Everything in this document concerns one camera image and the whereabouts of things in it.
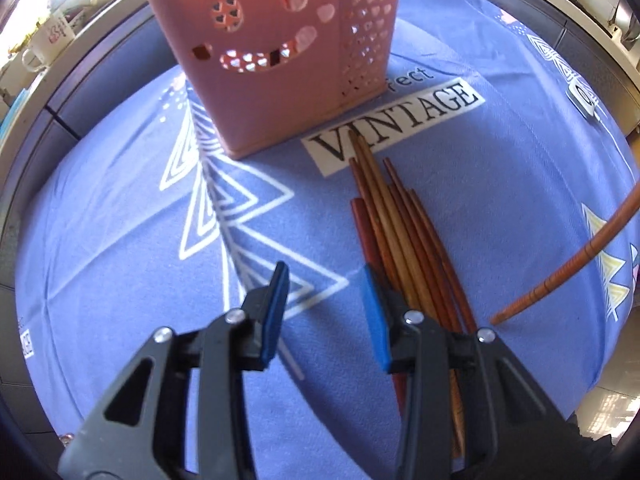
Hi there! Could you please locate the ridged brown chopstick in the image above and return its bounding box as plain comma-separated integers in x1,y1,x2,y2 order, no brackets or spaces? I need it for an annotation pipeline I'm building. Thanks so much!
490,199,640,325

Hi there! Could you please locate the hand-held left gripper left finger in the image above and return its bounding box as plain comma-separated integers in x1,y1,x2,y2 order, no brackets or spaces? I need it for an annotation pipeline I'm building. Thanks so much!
56,261,292,480

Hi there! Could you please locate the white charger device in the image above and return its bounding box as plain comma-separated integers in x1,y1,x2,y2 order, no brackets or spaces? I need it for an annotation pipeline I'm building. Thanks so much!
567,82,599,122

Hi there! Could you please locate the pink perforated utensil holder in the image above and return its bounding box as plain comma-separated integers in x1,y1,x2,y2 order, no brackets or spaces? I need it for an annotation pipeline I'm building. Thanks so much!
142,0,404,160

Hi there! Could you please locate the black gas stove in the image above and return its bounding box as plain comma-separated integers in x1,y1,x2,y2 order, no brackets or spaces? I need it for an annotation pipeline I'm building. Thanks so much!
480,0,640,61

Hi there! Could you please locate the blue printed tablecloth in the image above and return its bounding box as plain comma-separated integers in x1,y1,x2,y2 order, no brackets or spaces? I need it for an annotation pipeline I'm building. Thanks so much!
15,0,640,480

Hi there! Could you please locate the bunch of wooden chopsticks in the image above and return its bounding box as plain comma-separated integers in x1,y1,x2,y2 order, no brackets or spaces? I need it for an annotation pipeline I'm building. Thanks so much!
348,131,478,461

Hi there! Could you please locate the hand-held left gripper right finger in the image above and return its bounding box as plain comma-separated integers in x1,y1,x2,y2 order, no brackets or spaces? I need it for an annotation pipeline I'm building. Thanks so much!
363,265,593,480

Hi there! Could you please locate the white enamel mug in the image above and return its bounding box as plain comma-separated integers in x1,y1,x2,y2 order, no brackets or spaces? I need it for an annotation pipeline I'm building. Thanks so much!
20,10,76,73

